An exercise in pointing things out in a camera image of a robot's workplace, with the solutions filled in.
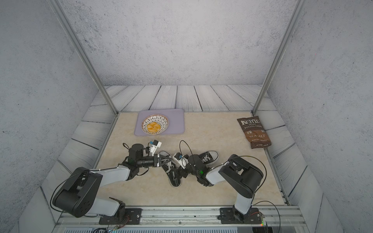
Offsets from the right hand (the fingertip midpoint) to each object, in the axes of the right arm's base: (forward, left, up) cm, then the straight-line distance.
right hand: (177, 163), depth 87 cm
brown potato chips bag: (+26, -54, -3) cm, 60 cm away
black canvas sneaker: (-5, +3, +2) cm, 6 cm away
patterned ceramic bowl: (+39, +17, -2) cm, 42 cm away
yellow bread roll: (+29, +20, -1) cm, 35 cm away
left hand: (-2, +2, +7) cm, 8 cm away
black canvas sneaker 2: (+5, -20, -2) cm, 21 cm away
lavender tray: (+42, +5, -4) cm, 42 cm away
